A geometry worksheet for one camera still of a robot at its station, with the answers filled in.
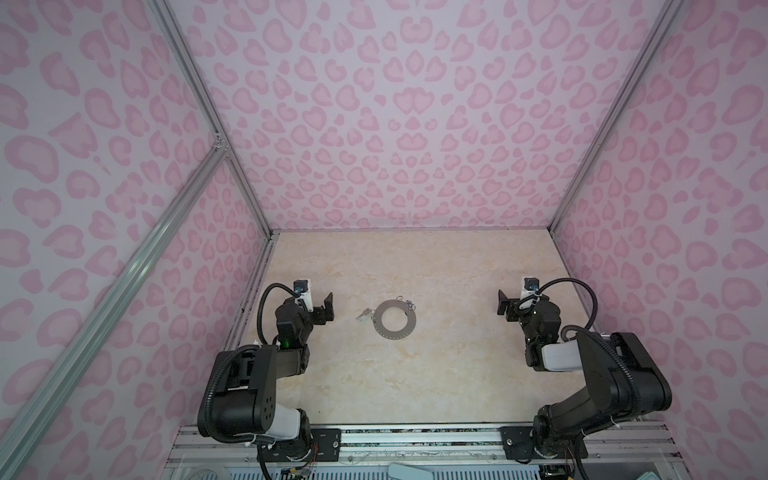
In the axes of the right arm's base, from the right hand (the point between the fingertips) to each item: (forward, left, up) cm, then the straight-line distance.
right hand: (517, 289), depth 93 cm
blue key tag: (-2, +33, -7) cm, 34 cm away
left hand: (-3, +61, +3) cm, 61 cm away
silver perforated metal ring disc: (-12, +38, -8) cm, 41 cm away
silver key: (-4, +48, -8) cm, 48 cm away
